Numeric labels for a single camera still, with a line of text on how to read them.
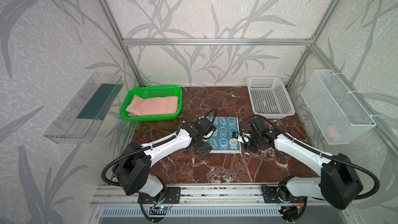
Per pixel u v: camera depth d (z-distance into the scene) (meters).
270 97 1.15
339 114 0.63
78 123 0.63
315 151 0.47
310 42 0.94
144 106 1.04
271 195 0.73
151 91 1.23
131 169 0.42
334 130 0.73
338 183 0.41
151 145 0.46
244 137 0.73
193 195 0.75
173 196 0.73
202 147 0.75
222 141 0.91
